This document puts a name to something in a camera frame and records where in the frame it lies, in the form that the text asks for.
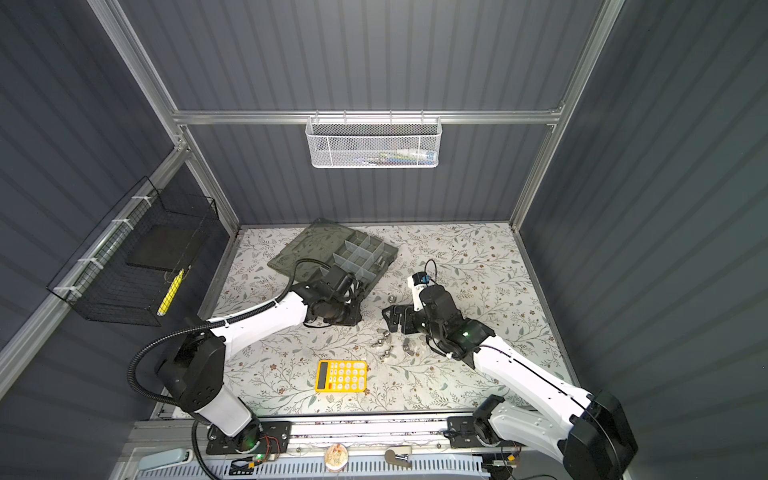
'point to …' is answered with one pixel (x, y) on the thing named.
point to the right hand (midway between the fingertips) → (399, 312)
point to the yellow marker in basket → (172, 289)
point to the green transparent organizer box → (328, 243)
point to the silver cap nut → (391, 299)
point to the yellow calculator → (341, 376)
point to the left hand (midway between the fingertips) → (361, 317)
